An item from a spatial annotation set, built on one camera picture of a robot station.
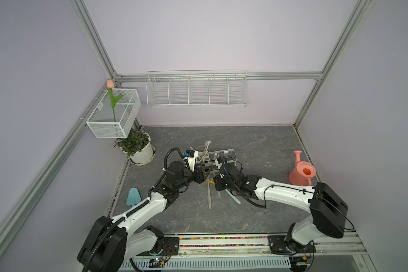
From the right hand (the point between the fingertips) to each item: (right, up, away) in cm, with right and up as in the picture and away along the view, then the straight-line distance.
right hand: (213, 178), depth 83 cm
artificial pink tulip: (-51, +39, +2) cm, 64 cm away
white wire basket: (-54, +28, -3) cm, 61 cm away
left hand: (-2, +6, -4) cm, 8 cm away
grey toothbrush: (-2, -13, +3) cm, 13 cm away
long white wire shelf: (-9, +50, +16) cm, 53 cm away
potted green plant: (-40, +15, +6) cm, 43 cm away
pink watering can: (+46, +3, +1) cm, 46 cm away
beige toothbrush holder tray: (-2, +9, +8) cm, 12 cm away
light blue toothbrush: (+10, -10, +2) cm, 15 cm away
